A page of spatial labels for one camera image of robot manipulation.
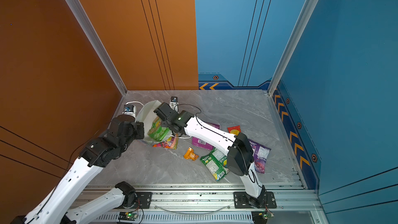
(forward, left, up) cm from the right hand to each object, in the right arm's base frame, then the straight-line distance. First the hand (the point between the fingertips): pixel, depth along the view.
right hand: (168, 118), depth 81 cm
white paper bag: (+5, +15, -3) cm, 16 cm away
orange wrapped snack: (-12, -11, -19) cm, 25 cm away
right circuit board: (-40, -45, -21) cm, 64 cm away
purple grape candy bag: (-6, -15, -15) cm, 22 cm away
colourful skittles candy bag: (-6, 0, -16) cm, 17 cm away
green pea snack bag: (-17, -25, -18) cm, 35 cm away
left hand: (-7, +11, +7) cm, 15 cm away
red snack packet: (+4, -38, -18) cm, 43 cm away
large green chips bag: (-5, +7, -6) cm, 10 cm away
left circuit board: (-40, +17, -21) cm, 49 cm away
